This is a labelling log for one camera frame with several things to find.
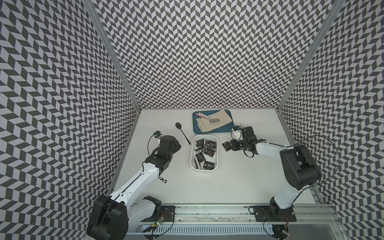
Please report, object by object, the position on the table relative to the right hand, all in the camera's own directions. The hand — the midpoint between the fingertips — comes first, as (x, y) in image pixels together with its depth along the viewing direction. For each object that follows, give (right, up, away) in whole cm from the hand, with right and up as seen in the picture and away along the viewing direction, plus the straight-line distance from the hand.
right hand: (230, 145), depth 96 cm
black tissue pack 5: (-20, -6, -7) cm, 22 cm away
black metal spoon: (-36, +12, +12) cm, 40 cm away
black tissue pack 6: (-20, +2, 0) cm, 20 cm away
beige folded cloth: (-17, +13, +13) cm, 25 cm away
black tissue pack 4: (-15, -10, -10) cm, 21 cm away
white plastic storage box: (-12, -8, -6) cm, 15 cm away
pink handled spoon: (-11, +16, +14) cm, 24 cm away
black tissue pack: (-3, 0, -1) cm, 3 cm away
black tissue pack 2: (-14, +1, -3) cm, 14 cm away
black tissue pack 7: (-21, -9, -10) cm, 25 cm away
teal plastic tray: (-2, +11, +8) cm, 13 cm away
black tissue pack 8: (-18, -2, -4) cm, 19 cm away
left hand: (-36, +3, -11) cm, 37 cm away
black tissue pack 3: (-14, -3, -5) cm, 15 cm away
